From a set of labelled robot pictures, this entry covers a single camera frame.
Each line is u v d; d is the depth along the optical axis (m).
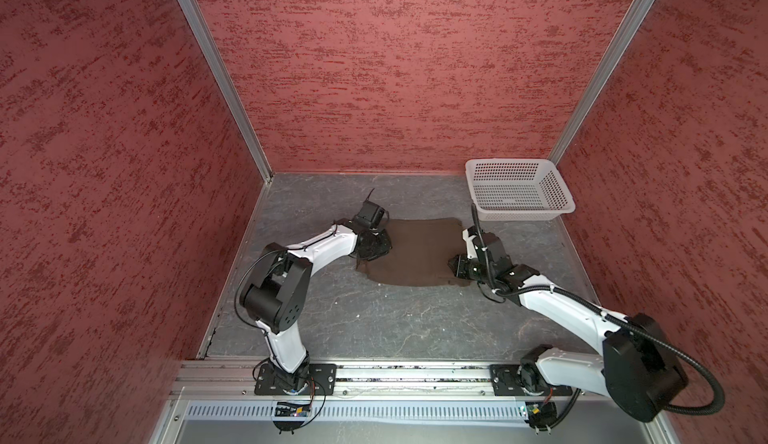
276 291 0.47
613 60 0.87
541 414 0.71
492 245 0.66
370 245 0.79
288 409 0.73
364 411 0.77
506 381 0.74
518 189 1.18
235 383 0.75
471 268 0.74
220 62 0.88
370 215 0.75
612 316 0.45
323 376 0.74
